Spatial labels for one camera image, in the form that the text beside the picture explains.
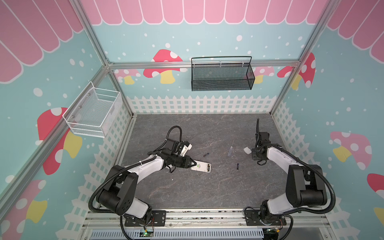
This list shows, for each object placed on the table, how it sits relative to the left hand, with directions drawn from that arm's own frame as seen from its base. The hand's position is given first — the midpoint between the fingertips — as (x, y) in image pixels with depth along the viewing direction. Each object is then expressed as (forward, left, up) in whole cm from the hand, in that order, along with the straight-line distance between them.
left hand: (194, 166), depth 85 cm
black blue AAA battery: (+13, -8, -7) cm, 17 cm away
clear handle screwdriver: (+16, -24, -7) cm, 29 cm away
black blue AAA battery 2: (+4, -27, -7) cm, 28 cm away
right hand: (+10, -40, -3) cm, 42 cm away
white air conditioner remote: (+2, -5, -4) cm, 7 cm away
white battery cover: (+16, -35, -7) cm, 39 cm away
